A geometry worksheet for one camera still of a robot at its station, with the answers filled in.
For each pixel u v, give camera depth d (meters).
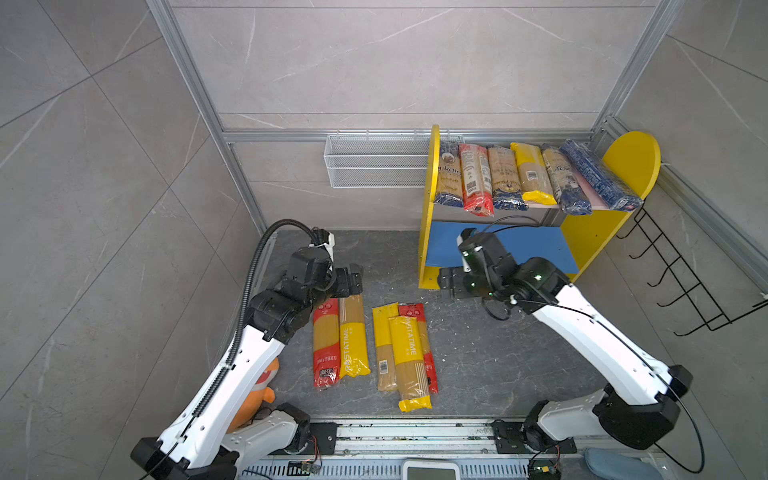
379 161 1.01
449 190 0.70
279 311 0.44
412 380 0.78
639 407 0.39
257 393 0.76
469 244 0.50
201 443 0.36
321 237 0.58
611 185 0.69
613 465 0.69
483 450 0.73
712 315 0.59
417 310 0.95
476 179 0.71
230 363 0.40
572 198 0.68
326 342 0.87
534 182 0.71
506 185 0.70
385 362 0.84
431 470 0.66
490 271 0.48
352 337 0.88
